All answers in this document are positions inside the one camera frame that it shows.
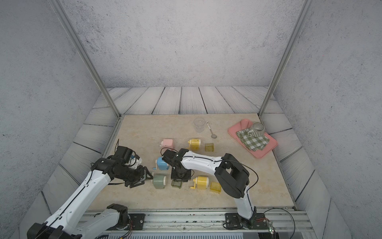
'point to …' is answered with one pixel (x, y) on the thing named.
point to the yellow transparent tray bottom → (215, 186)
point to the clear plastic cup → (199, 123)
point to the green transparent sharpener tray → (177, 183)
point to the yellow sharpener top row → (194, 144)
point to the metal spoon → (213, 135)
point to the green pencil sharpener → (159, 180)
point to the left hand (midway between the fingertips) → (151, 179)
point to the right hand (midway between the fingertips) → (178, 182)
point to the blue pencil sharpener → (161, 165)
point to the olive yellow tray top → (209, 147)
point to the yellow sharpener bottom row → (201, 182)
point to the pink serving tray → (245, 124)
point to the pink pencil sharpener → (167, 143)
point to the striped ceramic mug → (257, 129)
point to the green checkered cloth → (254, 143)
